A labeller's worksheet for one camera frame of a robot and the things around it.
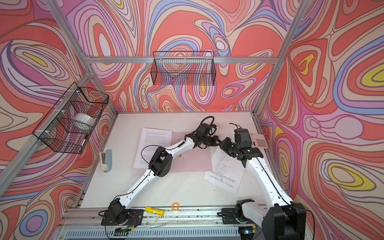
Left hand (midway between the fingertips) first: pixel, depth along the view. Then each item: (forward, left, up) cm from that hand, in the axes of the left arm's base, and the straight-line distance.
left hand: (224, 142), depth 99 cm
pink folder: (-13, +19, 0) cm, 23 cm away
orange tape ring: (-38, +32, -2) cm, 49 cm away
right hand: (-11, +6, +13) cm, 18 cm away
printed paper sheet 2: (-19, +1, -2) cm, 19 cm away
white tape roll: (-6, +74, +30) cm, 81 cm away
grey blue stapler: (-13, +75, 0) cm, 76 cm away
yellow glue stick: (-40, +42, 0) cm, 58 cm away
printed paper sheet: (+2, +50, +1) cm, 50 cm away
